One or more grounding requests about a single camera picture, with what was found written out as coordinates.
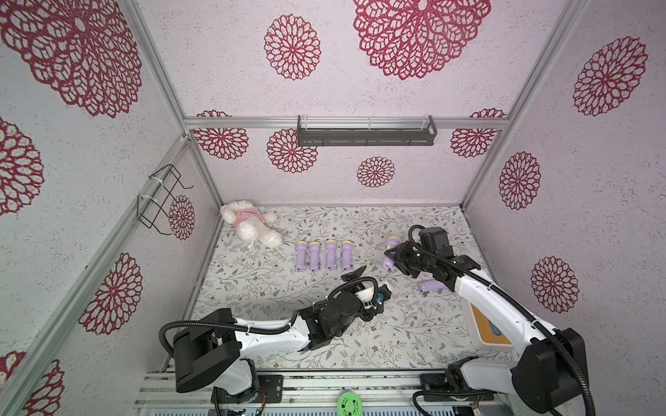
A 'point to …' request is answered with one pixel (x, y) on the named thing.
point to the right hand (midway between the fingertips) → (385, 251)
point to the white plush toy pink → (251, 224)
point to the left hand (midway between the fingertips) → (370, 278)
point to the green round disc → (349, 405)
